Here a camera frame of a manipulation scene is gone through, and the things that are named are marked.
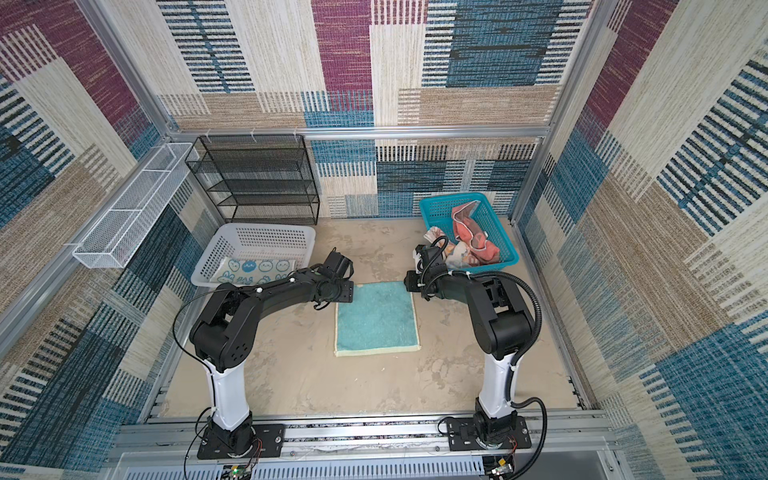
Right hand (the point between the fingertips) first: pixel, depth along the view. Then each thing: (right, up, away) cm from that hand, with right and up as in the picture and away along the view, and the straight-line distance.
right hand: (410, 283), depth 101 cm
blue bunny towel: (-55, +4, +4) cm, 56 cm away
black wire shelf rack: (-54, +37, +7) cm, 65 cm away
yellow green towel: (-10, -11, -7) cm, 16 cm away
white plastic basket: (-59, +10, +10) cm, 60 cm away
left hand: (-22, -1, -3) cm, 22 cm away
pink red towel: (+22, +17, +7) cm, 29 cm away
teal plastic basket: (+12, +25, +15) cm, 31 cm away
